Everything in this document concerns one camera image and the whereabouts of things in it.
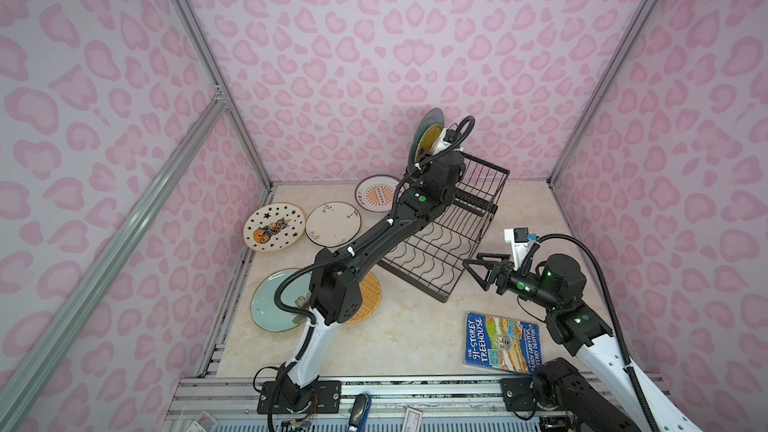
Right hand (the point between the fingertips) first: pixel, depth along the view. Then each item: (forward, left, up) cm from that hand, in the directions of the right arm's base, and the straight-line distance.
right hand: (473, 262), depth 69 cm
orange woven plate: (+4, +26, -24) cm, 35 cm away
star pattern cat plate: (+27, +62, -25) cm, 72 cm away
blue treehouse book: (-11, -11, -24) cm, 28 cm away
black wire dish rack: (+14, +7, -23) cm, 28 cm away
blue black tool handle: (-27, +26, -20) cm, 43 cm away
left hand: (+29, +9, +10) cm, 32 cm away
